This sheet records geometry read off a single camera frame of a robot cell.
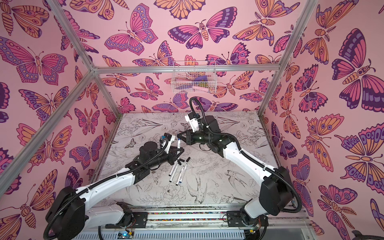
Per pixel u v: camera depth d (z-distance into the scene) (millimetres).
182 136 740
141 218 734
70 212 402
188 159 947
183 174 877
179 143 741
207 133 612
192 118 673
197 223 733
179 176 876
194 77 956
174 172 894
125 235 723
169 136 675
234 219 730
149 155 614
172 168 902
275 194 414
